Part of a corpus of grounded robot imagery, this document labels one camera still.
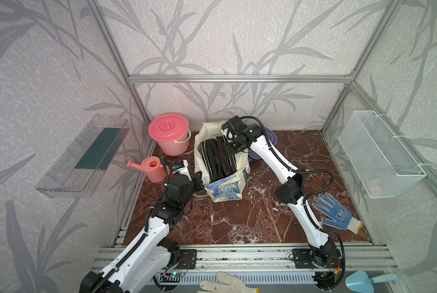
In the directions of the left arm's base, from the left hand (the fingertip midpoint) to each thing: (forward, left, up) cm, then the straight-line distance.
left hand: (203, 173), depth 79 cm
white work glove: (-38, -10, -17) cm, 43 cm away
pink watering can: (+9, +27, -9) cm, 30 cm away
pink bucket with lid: (+25, +19, -1) cm, 32 cm away
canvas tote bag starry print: (-4, -11, -7) cm, 14 cm away
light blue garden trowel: (-38, -61, -16) cm, 74 cm away
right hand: (+16, -11, -2) cm, 19 cm away
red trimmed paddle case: (+8, -11, -2) cm, 14 cm away
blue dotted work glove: (-13, -65, -17) cm, 69 cm away
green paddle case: (+15, -1, -2) cm, 15 cm away
